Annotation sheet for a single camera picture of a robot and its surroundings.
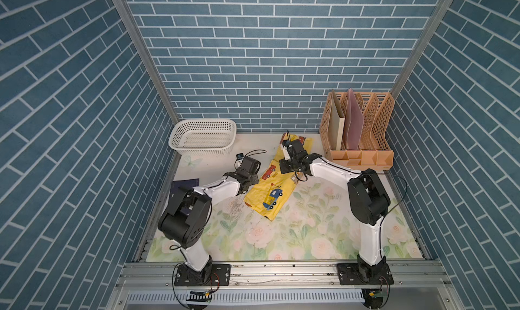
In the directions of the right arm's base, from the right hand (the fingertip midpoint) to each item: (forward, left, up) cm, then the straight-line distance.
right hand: (283, 164), depth 98 cm
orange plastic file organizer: (+11, -46, +1) cm, 48 cm away
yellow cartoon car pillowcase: (-14, +7, -7) cm, 17 cm away
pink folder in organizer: (+21, -35, +11) cm, 42 cm away
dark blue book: (-9, +45, -8) cm, 47 cm away
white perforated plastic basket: (+21, +48, -7) cm, 53 cm away
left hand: (-7, +13, -2) cm, 15 cm away
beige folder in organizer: (+11, -22, +19) cm, 31 cm away
